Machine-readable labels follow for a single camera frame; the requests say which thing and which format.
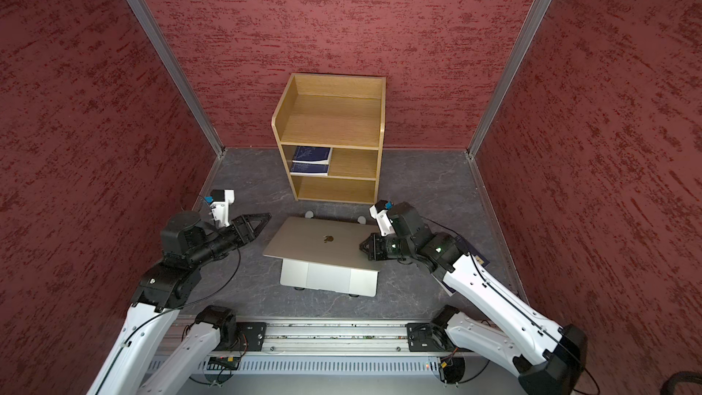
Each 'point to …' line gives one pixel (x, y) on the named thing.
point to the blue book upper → (313, 154)
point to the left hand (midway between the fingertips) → (268, 223)
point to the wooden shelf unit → (355, 162)
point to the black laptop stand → (361, 220)
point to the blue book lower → (309, 169)
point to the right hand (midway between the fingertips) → (360, 254)
